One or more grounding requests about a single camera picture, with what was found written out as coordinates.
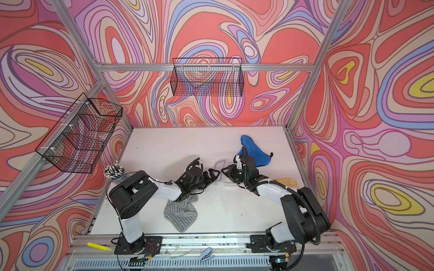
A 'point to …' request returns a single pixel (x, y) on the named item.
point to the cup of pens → (114, 171)
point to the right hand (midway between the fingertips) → (222, 175)
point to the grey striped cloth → (180, 214)
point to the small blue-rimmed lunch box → (219, 166)
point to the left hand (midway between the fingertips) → (221, 177)
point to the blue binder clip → (206, 253)
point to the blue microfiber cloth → (260, 157)
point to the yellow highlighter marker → (99, 247)
